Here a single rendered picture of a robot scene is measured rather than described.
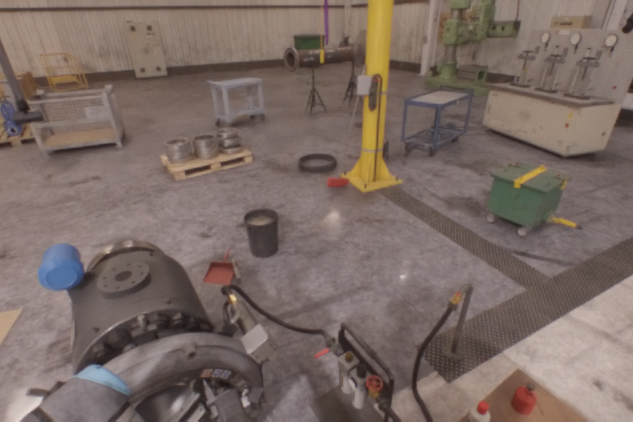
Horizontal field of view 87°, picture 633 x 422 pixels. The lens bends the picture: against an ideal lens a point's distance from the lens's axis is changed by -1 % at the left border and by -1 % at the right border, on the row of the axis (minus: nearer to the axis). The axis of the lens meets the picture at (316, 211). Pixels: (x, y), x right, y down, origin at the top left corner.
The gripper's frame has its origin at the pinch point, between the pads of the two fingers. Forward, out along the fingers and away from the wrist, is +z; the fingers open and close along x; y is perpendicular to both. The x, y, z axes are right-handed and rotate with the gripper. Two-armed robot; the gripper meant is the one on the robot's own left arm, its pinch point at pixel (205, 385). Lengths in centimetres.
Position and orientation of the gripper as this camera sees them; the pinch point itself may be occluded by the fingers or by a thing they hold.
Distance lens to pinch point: 83.1
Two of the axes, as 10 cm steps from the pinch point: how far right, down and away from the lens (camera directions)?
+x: -0.2, -8.7, -4.9
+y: 8.4, -2.8, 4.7
